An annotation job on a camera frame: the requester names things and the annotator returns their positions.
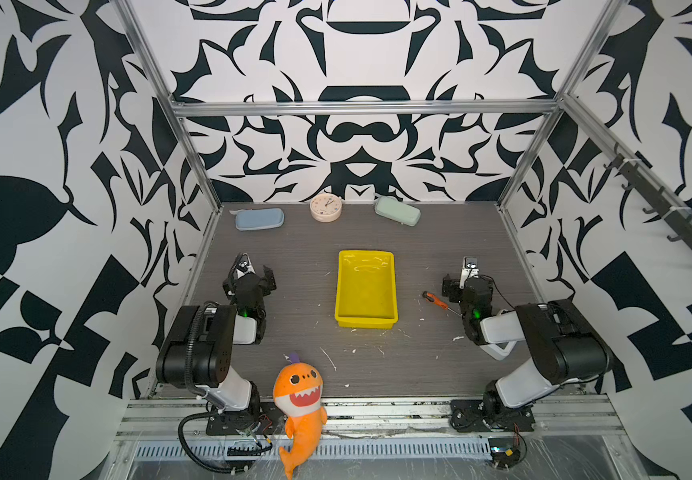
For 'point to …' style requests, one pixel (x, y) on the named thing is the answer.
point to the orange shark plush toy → (298, 393)
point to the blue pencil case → (252, 219)
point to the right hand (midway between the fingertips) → (468, 273)
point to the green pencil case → (397, 211)
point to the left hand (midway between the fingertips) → (247, 267)
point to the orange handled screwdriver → (435, 299)
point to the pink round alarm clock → (325, 208)
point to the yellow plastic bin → (366, 290)
